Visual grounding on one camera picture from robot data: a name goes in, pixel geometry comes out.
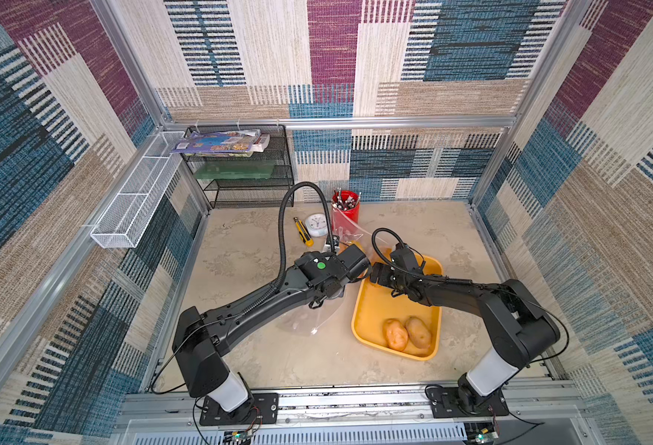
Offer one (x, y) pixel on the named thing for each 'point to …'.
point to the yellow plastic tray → (374, 304)
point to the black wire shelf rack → (263, 180)
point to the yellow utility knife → (303, 232)
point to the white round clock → (315, 224)
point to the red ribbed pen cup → (345, 208)
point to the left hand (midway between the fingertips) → (329, 279)
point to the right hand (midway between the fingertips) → (382, 276)
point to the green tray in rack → (219, 170)
